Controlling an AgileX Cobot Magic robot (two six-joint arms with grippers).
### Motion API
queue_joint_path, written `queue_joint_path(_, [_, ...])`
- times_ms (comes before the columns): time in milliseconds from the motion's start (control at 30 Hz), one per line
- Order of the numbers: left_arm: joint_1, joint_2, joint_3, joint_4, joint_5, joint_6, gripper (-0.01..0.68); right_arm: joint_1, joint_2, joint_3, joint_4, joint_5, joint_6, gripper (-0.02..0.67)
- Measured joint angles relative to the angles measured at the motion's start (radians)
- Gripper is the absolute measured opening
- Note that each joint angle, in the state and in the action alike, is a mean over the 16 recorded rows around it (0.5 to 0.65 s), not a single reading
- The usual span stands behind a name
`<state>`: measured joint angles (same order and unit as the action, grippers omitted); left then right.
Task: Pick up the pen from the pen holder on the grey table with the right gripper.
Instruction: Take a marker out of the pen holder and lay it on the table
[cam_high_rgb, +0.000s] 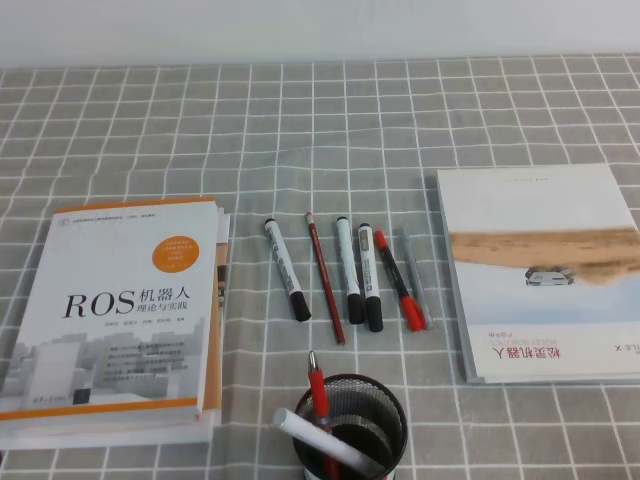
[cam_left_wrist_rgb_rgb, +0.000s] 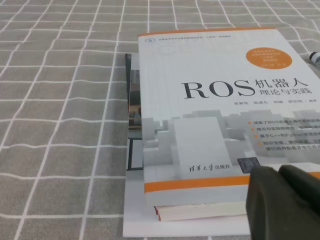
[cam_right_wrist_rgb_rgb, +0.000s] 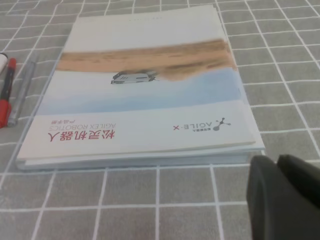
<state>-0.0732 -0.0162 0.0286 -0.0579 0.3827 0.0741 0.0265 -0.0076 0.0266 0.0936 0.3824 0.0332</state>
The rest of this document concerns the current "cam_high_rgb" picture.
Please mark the plain white marker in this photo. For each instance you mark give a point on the plain white marker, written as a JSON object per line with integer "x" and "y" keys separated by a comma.
{"x": 329, "y": 445}

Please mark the grey pen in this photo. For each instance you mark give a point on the grey pen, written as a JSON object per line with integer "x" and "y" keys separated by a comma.
{"x": 416, "y": 281}

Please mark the red and black pen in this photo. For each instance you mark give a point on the red and black pen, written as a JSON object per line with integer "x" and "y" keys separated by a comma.
{"x": 411, "y": 310}

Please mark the red ballpoint pen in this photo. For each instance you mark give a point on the red ballpoint pen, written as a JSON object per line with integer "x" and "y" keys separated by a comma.
{"x": 321, "y": 409}

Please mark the black mesh pen holder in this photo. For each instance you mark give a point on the black mesh pen holder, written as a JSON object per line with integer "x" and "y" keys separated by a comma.
{"x": 364, "y": 414}

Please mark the red pencil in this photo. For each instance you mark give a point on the red pencil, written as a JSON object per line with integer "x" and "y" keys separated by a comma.
{"x": 325, "y": 280}

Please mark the white marker black cap leftmost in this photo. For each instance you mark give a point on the white marker black cap leftmost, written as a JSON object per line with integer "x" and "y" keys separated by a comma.
{"x": 285, "y": 266}

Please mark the white marker black cap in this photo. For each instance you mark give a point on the white marker black cap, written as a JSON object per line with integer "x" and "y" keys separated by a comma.
{"x": 355, "y": 301}
{"x": 285, "y": 266}

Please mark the white marker black cap middle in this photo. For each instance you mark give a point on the white marker black cap middle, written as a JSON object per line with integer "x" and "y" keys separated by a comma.
{"x": 355, "y": 301}

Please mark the white marker with grey label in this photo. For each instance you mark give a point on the white marker with grey label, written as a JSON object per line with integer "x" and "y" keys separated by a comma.
{"x": 370, "y": 278}

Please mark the grey checked tablecloth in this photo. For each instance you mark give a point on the grey checked tablecloth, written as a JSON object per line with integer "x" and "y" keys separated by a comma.
{"x": 364, "y": 140}

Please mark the white ROS robotics textbook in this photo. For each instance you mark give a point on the white ROS robotics textbook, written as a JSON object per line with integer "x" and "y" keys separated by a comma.
{"x": 115, "y": 310}

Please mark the white book with desert cover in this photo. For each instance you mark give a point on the white book with desert cover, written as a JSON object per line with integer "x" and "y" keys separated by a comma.
{"x": 544, "y": 265}

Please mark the book under ROS textbook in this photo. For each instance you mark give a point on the book under ROS textbook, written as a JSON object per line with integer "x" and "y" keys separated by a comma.
{"x": 218, "y": 280}

